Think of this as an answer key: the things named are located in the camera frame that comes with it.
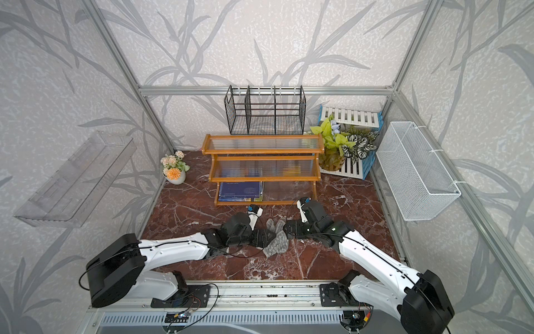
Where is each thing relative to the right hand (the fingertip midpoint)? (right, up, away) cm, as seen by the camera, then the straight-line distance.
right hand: (292, 226), depth 81 cm
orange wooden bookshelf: (-14, +22, +28) cm, 38 cm away
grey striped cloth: (-5, -7, +3) cm, 9 cm away
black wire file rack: (-12, +53, +25) cm, 59 cm away
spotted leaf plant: (+31, +36, +8) cm, 48 cm away
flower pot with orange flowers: (-56, +22, +18) cm, 63 cm away
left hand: (-9, -4, 0) cm, 9 cm away
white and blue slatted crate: (+26, +47, +16) cm, 56 cm away
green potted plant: (+23, +28, +28) cm, 46 cm away
